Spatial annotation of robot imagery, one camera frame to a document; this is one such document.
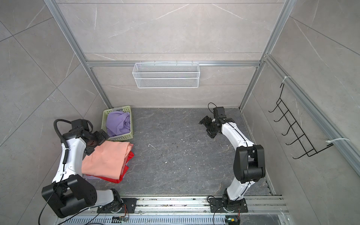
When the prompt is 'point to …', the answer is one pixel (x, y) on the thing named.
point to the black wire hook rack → (310, 150)
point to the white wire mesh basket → (166, 75)
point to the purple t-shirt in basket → (117, 123)
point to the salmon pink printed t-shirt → (107, 160)
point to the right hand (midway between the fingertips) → (202, 125)
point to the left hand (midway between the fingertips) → (100, 138)
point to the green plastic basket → (128, 135)
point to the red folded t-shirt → (131, 155)
